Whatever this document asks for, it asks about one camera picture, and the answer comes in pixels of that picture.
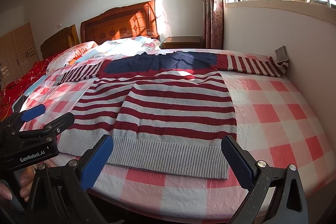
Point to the floral folded quilt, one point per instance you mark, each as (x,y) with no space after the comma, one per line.
(121,47)

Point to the pink floral curtain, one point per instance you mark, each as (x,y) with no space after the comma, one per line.
(213,24)

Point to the grey clip on wall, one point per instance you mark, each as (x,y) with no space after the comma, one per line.
(281,55)

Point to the red floral bedspread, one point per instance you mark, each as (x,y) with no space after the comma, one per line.
(15,89)

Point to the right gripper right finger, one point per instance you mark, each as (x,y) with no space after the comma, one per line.
(288,203)

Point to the red grey striped sweater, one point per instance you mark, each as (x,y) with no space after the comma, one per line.
(166,113)

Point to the pink checkered bed sheet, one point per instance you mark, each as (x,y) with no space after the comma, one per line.
(274,123)

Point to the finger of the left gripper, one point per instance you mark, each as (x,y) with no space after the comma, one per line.
(52,129)
(28,115)

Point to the wooden wardrobe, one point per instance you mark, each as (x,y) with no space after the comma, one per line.
(18,54)

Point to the pink floral pillow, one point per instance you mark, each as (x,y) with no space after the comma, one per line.
(65,58)

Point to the orange wooden headboard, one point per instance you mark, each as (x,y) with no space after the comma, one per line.
(121,22)

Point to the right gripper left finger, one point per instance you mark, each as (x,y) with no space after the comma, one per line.
(59,194)

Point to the wooden nightstand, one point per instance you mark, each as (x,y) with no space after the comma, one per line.
(179,42)

